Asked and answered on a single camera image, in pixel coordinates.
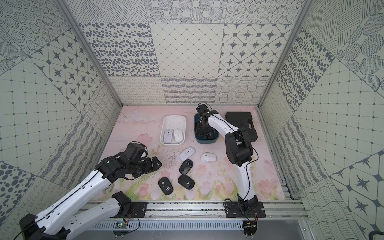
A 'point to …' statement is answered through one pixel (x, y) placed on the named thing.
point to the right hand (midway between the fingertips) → (202, 131)
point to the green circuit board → (121, 224)
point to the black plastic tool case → (243, 120)
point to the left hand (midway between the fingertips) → (158, 168)
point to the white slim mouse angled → (187, 153)
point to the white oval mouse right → (208, 157)
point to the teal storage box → (203, 141)
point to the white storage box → (173, 122)
